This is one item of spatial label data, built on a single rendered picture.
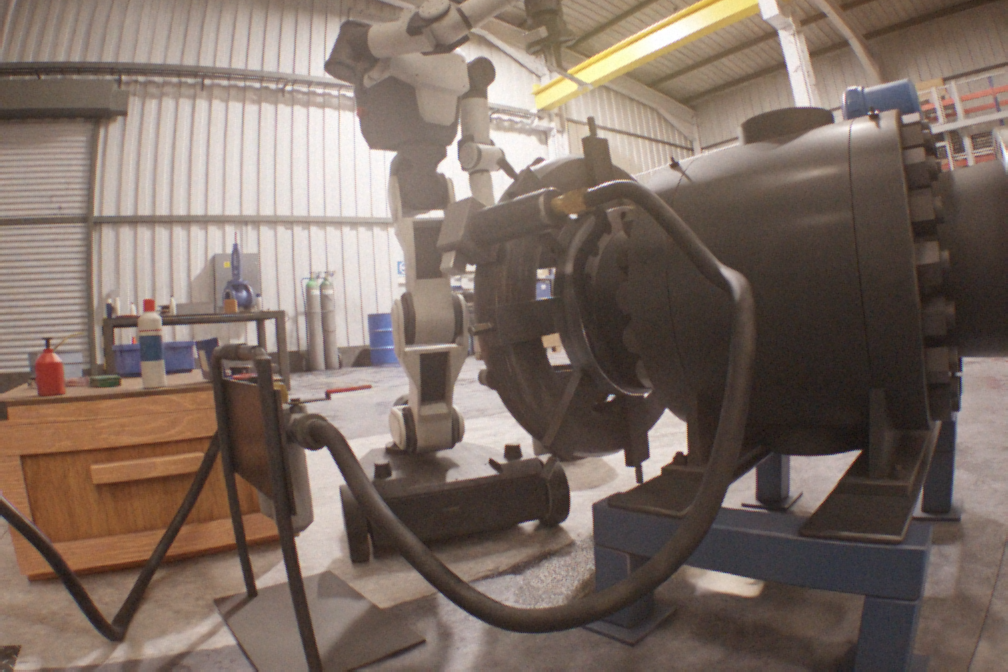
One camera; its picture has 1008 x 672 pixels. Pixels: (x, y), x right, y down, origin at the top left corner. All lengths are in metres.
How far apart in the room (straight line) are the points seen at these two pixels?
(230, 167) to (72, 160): 2.77
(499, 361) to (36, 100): 9.28
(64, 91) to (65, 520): 8.72
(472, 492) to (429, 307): 0.48
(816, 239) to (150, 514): 1.53
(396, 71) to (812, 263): 1.10
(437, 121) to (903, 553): 1.39
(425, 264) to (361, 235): 8.61
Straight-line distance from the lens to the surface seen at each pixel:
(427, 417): 1.55
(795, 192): 0.90
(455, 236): 1.08
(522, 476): 1.44
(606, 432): 1.35
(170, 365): 2.18
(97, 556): 1.53
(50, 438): 1.47
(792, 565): 0.83
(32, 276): 9.54
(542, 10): 1.33
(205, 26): 10.84
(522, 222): 0.98
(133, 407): 1.45
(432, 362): 1.51
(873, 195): 0.86
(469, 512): 1.42
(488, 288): 1.12
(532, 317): 1.12
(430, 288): 1.43
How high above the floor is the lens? 0.58
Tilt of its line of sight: 3 degrees up
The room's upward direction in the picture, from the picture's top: 5 degrees counter-clockwise
